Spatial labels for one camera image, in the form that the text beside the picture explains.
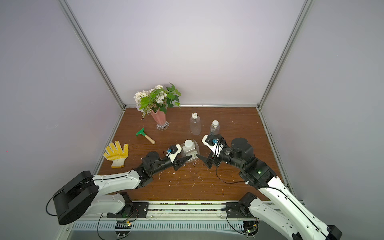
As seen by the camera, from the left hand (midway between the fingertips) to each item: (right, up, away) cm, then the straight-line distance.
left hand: (189, 153), depth 74 cm
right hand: (+7, +8, -11) cm, 15 cm away
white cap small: (+15, +15, +16) cm, 26 cm away
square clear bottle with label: (+1, +4, -6) cm, 7 cm away
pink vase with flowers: (-21, +28, +12) cm, 37 cm away
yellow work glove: (-46, -6, +16) cm, 49 cm away
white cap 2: (+2, +20, +18) cm, 27 cm away
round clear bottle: (+3, +13, +27) cm, 30 cm away
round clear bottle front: (+15, +11, +18) cm, 26 cm away
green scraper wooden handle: (-35, +9, +27) cm, 45 cm away
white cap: (0, +6, -6) cm, 9 cm away
